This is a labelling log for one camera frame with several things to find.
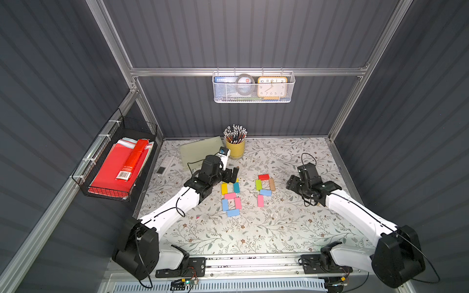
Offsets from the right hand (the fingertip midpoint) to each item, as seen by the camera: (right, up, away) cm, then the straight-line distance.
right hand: (291, 184), depth 85 cm
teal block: (-26, -4, +12) cm, 29 cm away
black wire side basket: (-78, +27, -5) cm, 82 cm away
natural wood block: (-6, -3, +13) cm, 15 cm away
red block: (-11, +2, +17) cm, 20 cm away
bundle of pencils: (-26, +25, +12) cm, 39 cm away
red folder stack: (-75, +4, -18) cm, 77 cm away
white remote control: (-68, +9, +20) cm, 71 cm away
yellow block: (-33, -4, +11) cm, 35 cm away
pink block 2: (-25, -11, +6) cm, 28 cm away
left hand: (-29, +9, -3) cm, 30 cm away
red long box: (-68, +11, -13) cm, 70 cm away
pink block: (-29, -8, +10) cm, 32 cm away
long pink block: (-13, -10, +8) cm, 19 cm away
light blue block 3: (-10, -6, +11) cm, 16 cm away
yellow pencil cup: (-26, +17, +16) cm, 34 cm away
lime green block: (-14, -2, +14) cm, 20 cm away
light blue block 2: (-28, -14, +2) cm, 31 cm away
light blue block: (-32, -11, +5) cm, 34 cm away
